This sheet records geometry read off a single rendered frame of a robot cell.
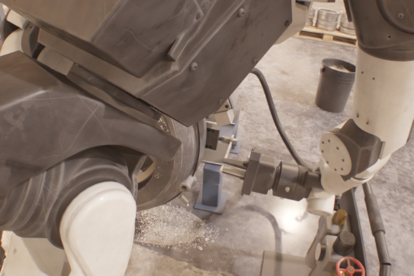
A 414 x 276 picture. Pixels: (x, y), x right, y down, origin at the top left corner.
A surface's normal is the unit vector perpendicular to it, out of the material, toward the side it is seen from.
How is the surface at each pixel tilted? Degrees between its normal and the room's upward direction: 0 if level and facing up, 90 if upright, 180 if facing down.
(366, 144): 60
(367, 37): 114
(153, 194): 90
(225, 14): 107
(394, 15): 101
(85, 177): 90
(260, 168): 75
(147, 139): 90
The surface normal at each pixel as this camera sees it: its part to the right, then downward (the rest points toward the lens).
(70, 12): -0.40, 0.06
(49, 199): 0.25, 0.00
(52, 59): 0.82, 0.46
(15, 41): 0.04, -0.62
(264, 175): -0.20, 0.33
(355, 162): -0.90, 0.41
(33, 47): 0.38, 0.21
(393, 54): -0.46, 0.67
